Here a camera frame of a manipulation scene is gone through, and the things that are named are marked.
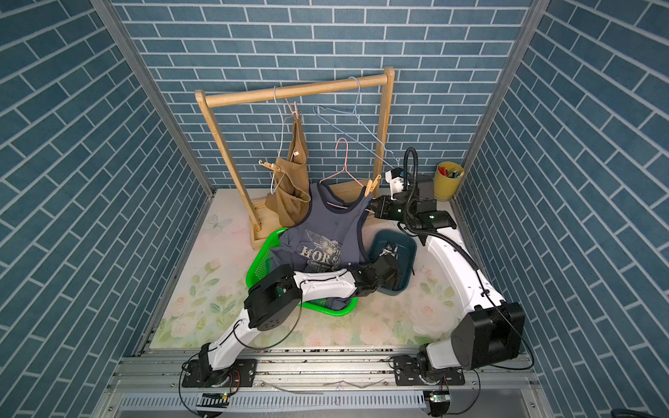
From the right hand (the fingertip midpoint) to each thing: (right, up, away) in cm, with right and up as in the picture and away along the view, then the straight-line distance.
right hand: (373, 203), depth 78 cm
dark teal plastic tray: (+14, -19, +19) cm, 30 cm away
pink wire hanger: (-9, +11, +6) cm, 16 cm away
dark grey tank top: (-14, -13, +13) cm, 23 cm away
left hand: (+11, -24, +14) cm, 30 cm away
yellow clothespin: (-1, +5, -2) cm, 6 cm away
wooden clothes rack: (-44, -9, +28) cm, 53 cm away
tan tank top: (-27, +3, +7) cm, 28 cm away
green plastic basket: (-38, -22, +11) cm, 45 cm away
